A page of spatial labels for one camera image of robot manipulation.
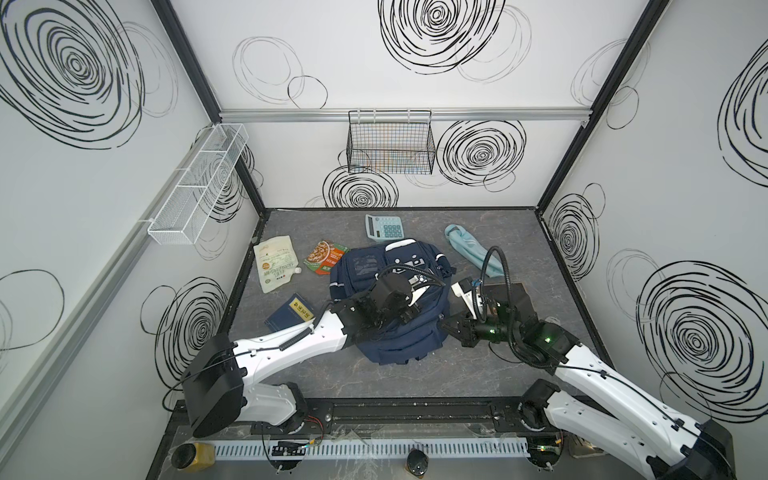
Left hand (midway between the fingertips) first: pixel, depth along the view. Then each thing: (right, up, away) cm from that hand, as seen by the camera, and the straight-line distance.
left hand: (419, 288), depth 77 cm
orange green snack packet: (-31, +6, +29) cm, 42 cm away
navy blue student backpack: (+2, +5, -6) cm, 8 cm away
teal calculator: (-10, +17, +35) cm, 40 cm away
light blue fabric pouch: (+19, +10, +26) cm, 34 cm away
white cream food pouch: (-48, +4, +28) cm, 55 cm away
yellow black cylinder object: (-49, -33, -15) cm, 61 cm away
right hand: (+4, -9, -7) cm, 12 cm away
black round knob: (-2, -33, -17) cm, 37 cm away
